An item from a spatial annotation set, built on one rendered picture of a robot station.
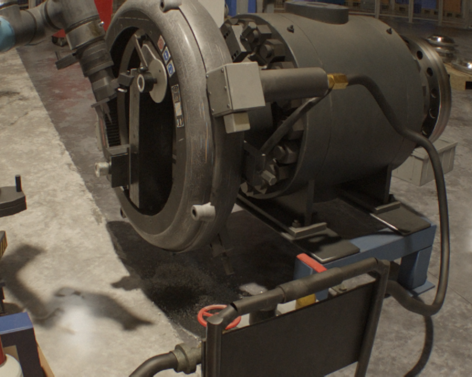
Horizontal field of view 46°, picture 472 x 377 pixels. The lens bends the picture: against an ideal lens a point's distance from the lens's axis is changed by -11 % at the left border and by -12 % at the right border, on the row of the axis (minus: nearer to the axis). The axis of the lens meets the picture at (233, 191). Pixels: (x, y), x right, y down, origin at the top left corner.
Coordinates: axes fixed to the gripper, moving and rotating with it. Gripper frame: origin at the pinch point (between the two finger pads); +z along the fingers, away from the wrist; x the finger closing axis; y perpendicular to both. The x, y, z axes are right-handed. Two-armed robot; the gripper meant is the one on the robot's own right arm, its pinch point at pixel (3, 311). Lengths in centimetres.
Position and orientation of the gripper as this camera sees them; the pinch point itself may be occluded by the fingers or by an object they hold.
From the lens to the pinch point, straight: 96.8
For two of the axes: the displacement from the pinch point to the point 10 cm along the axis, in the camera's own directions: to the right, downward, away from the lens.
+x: 5.2, 3.5, -7.8
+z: -0.4, 9.2, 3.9
